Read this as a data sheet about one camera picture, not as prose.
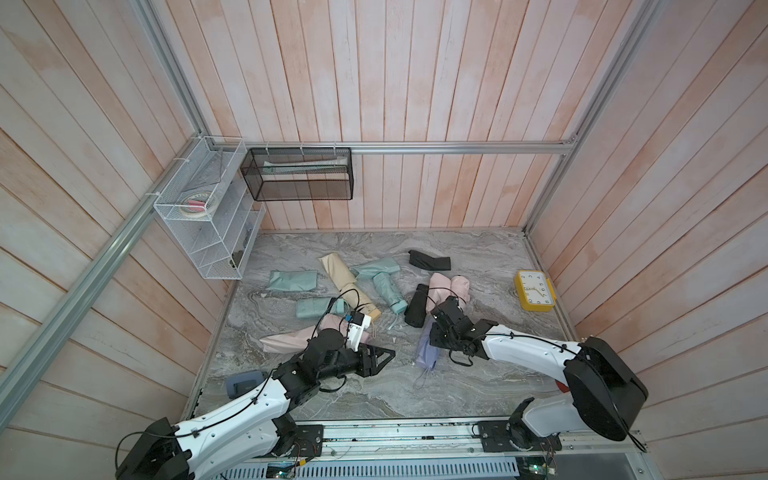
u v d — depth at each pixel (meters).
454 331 0.68
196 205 0.73
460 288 1.00
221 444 0.46
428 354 0.84
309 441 0.73
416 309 0.95
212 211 0.73
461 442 0.74
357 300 0.98
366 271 1.03
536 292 0.98
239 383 0.80
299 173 0.90
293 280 1.04
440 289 0.94
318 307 0.95
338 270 1.07
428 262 1.07
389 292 0.98
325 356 0.58
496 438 0.73
